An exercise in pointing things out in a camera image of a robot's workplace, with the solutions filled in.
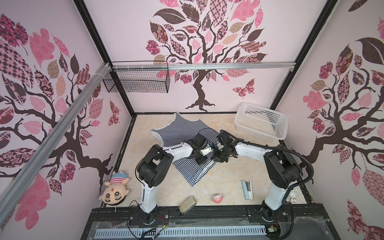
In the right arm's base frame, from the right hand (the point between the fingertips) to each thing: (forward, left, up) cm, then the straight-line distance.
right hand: (210, 157), depth 92 cm
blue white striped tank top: (+24, +22, -3) cm, 33 cm away
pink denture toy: (-24, -2, +2) cm, 24 cm away
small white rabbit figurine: (-23, -42, -1) cm, 48 cm away
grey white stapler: (-20, -19, -1) cm, 28 cm away
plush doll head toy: (-22, +50, +6) cm, 55 cm away
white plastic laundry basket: (+31, -42, -3) cm, 53 cm away
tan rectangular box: (-27, +14, 0) cm, 31 cm away
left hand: (-1, +5, -3) cm, 6 cm away
